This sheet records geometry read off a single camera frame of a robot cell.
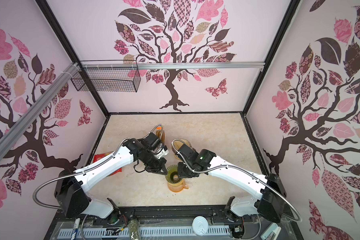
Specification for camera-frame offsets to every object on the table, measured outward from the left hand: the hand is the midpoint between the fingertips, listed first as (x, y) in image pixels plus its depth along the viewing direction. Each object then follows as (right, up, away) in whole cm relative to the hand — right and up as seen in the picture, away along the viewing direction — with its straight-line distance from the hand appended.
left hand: (165, 175), depth 73 cm
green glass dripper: (+3, -2, +6) cm, 7 cm away
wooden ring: (+6, -5, +1) cm, 8 cm away
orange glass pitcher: (+7, -9, +7) cm, 14 cm away
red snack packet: (-45, +6, +19) cm, 49 cm away
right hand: (+7, +1, +1) cm, 7 cm away
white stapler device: (+50, -24, -6) cm, 56 cm away
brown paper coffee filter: (+7, +17, -6) cm, 19 cm away
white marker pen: (-42, -23, -3) cm, 48 cm away
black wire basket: (-41, +58, +22) cm, 74 cm away
